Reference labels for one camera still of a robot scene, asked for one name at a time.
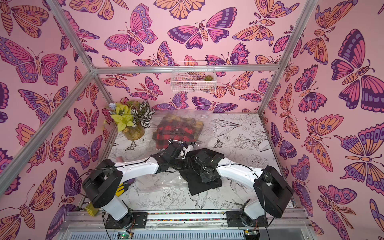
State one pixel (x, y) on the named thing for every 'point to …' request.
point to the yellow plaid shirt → (199, 124)
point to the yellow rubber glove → (93, 210)
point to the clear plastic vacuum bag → (171, 182)
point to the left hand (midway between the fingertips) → (197, 165)
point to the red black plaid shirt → (174, 130)
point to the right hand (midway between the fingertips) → (206, 176)
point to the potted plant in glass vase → (131, 118)
